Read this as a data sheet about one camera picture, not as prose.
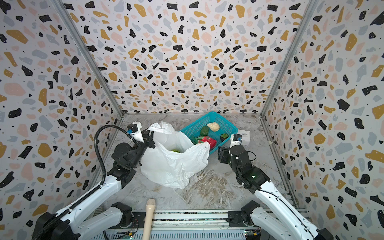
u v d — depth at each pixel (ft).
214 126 3.49
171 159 2.40
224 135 3.34
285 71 3.12
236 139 2.13
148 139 2.12
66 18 2.37
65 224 1.30
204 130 3.46
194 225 2.40
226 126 3.48
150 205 2.48
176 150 2.74
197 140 3.18
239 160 1.74
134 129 1.95
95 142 1.62
